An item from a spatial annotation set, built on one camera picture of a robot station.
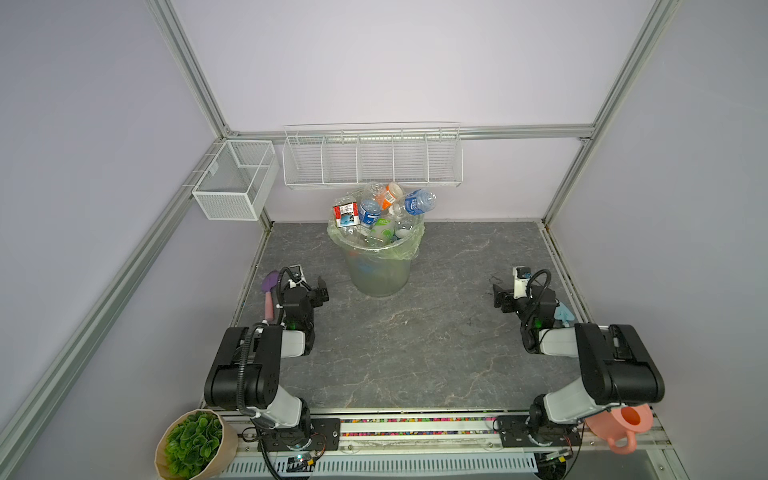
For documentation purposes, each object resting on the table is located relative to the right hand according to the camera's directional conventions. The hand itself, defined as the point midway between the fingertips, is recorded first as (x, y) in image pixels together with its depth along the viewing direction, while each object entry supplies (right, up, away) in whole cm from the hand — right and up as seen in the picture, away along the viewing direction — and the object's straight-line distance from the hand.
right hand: (511, 285), depth 94 cm
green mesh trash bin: (-42, +5, -7) cm, 43 cm away
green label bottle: (-40, +16, -11) cm, 45 cm away
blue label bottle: (-44, +22, -9) cm, 50 cm away
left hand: (-65, +1, -1) cm, 65 cm away
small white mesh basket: (-91, +35, +8) cm, 98 cm away
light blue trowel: (+17, -9, -1) cm, 19 cm away
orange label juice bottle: (-37, +28, -7) cm, 47 cm away
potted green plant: (-79, -30, -31) cm, 90 cm away
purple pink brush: (-80, 0, +5) cm, 80 cm away
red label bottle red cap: (-50, +21, -12) cm, 56 cm away
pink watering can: (+13, -27, -28) cm, 41 cm away
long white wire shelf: (-28, +45, +12) cm, 54 cm away
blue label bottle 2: (-32, +24, -15) cm, 42 cm away
